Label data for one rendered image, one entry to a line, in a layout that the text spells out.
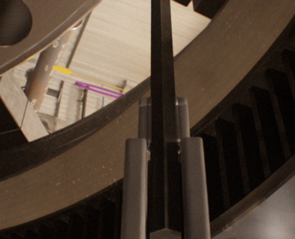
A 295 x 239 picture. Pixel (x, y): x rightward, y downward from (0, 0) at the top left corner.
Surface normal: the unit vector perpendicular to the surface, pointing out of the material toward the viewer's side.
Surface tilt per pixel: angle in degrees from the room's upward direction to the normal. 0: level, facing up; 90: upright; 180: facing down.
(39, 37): 90
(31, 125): 41
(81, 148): 135
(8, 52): 90
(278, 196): 90
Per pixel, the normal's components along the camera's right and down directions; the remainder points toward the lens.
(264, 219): 0.00, 0.69
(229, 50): -0.68, 0.14
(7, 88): 0.96, -0.21
